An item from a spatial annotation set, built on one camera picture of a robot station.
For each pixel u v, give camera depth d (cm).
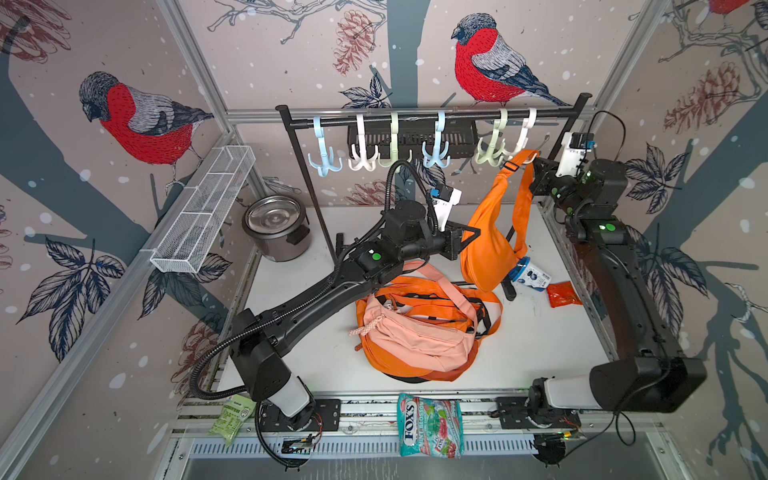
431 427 69
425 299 93
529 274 93
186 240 71
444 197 57
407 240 52
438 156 67
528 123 61
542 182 62
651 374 39
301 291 47
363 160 67
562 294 92
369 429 73
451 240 56
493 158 68
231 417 73
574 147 58
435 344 76
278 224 103
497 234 83
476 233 62
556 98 92
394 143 64
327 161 66
